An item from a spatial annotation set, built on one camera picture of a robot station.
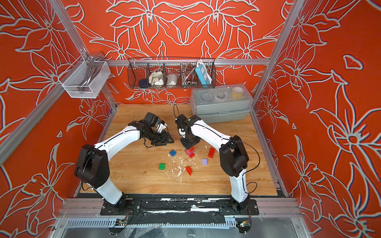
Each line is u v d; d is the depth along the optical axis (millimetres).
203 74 873
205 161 876
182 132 792
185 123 643
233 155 492
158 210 727
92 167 455
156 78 919
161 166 856
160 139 762
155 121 745
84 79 832
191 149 840
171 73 1000
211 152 921
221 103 1003
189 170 844
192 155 899
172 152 921
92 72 733
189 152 880
